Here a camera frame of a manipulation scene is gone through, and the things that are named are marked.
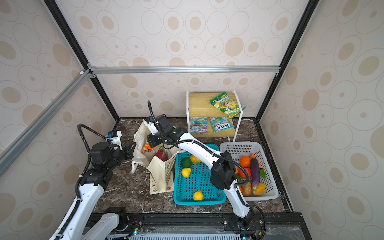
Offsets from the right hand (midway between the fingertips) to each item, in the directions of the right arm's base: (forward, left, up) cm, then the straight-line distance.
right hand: (147, 139), depth 80 cm
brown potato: (-21, -53, -18) cm, 59 cm away
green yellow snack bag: (+10, -44, +13) cm, 47 cm away
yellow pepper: (-22, -59, -16) cm, 65 cm away
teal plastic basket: (-16, -24, -23) cm, 37 cm away
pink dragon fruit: (-1, -5, -14) cm, 15 cm away
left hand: (-4, +3, +4) cm, 6 cm away
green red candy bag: (+13, -28, -3) cm, 31 cm away
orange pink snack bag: (-4, +1, -3) cm, 4 cm away
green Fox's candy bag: (+15, -41, -4) cm, 44 cm away
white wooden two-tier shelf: (+9, -35, +10) cm, 37 cm away
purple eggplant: (-14, -58, -14) cm, 61 cm away
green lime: (-6, -20, -16) cm, 26 cm away
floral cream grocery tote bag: (-15, -9, +3) cm, 18 cm away
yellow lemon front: (-24, -27, -18) cm, 40 cm away
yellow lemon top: (-2, -25, -18) cm, 31 cm away
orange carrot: (0, -61, -20) cm, 64 cm away
